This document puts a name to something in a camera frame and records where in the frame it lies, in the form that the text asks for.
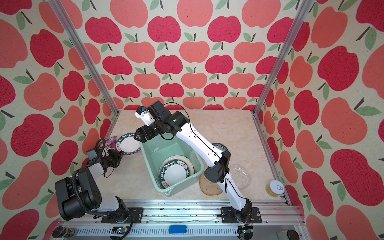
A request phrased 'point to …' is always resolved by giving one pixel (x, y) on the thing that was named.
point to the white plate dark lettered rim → (173, 172)
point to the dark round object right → (292, 235)
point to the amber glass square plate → (208, 187)
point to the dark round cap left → (59, 232)
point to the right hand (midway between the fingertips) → (141, 136)
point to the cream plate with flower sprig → (180, 158)
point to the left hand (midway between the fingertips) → (124, 151)
